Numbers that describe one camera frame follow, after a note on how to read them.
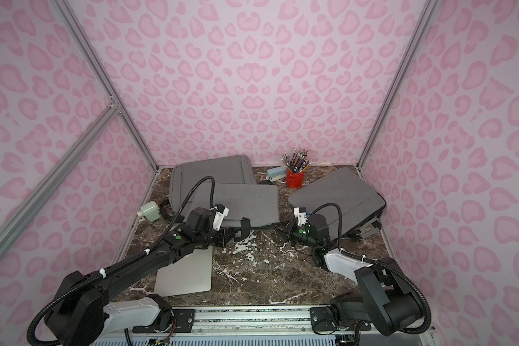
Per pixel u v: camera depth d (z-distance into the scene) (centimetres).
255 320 75
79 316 40
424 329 39
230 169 114
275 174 111
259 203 93
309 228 68
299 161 102
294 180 104
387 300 42
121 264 47
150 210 94
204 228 67
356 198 102
